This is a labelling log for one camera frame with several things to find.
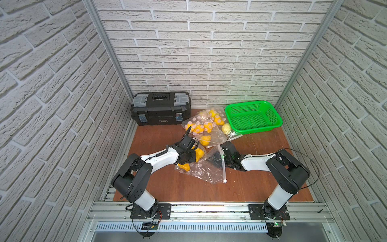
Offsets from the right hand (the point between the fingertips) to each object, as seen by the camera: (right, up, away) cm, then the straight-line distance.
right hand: (208, 159), depth 90 cm
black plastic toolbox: (-31, +32, +9) cm, 46 cm away
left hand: (-8, +2, 0) cm, 8 cm away
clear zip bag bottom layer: (+17, +14, +8) cm, 23 cm away
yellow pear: (-6, +4, -1) cm, 7 cm away
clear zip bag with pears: (+2, +20, +7) cm, 21 cm away
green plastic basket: (+37, +27, +25) cm, 52 cm away
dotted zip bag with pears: (0, -4, 0) cm, 4 cm away
